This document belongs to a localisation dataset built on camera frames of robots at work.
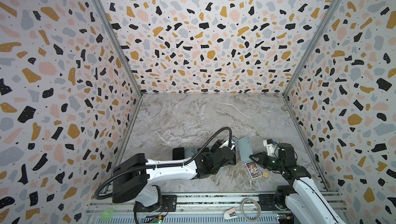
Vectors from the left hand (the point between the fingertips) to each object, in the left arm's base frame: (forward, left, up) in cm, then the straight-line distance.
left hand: (229, 143), depth 76 cm
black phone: (-4, -1, +12) cm, 12 cm away
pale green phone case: (+3, -11, -12) cm, 17 cm away
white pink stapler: (-28, +1, -14) cm, 31 cm away
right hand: (-3, -11, -7) cm, 13 cm away
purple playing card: (-8, -14, -15) cm, 22 cm away
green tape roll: (-27, +58, -17) cm, 66 cm away
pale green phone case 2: (+3, +21, -16) cm, 27 cm away
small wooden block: (-11, -20, -15) cm, 27 cm away
